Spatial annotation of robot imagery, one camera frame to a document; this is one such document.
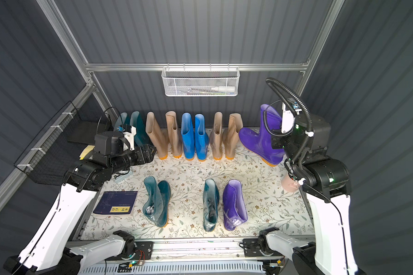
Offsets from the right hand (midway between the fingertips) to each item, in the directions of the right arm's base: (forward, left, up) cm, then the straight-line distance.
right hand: (288, 122), depth 54 cm
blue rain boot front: (+17, +36, -24) cm, 47 cm away
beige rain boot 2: (+30, +46, -24) cm, 60 cm away
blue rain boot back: (+17, +30, -26) cm, 43 cm away
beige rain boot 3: (+17, +22, -25) cm, 38 cm away
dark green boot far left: (+29, +73, -24) cm, 82 cm away
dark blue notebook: (-9, +70, -47) cm, 85 cm away
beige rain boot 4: (+22, +15, -29) cm, 39 cm away
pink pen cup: (0, -15, -42) cm, 44 cm away
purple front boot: (+5, +4, -16) cm, 18 cm away
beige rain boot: (+26, +55, -36) cm, 70 cm away
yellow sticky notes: (+7, +80, -22) cm, 84 cm away
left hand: (-1, +48, -14) cm, 50 cm away
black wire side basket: (-3, +89, -17) cm, 91 cm away
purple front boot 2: (-20, +16, -23) cm, 35 cm away
